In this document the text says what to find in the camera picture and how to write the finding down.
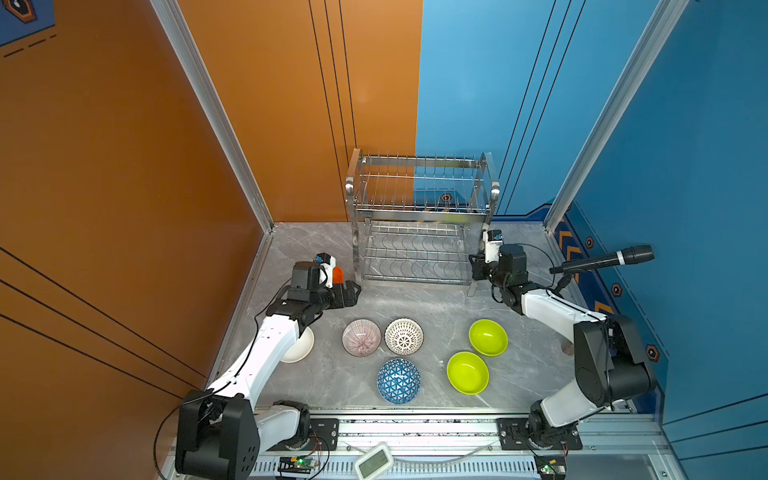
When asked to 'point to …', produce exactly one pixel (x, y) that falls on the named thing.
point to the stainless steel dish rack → (417, 220)
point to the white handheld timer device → (375, 462)
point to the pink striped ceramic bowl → (361, 337)
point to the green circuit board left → (296, 464)
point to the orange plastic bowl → (338, 275)
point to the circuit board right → (551, 467)
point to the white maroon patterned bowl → (403, 336)
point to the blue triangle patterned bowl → (398, 381)
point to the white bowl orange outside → (301, 348)
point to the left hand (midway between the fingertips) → (348, 285)
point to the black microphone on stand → (622, 256)
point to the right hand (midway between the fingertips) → (475, 255)
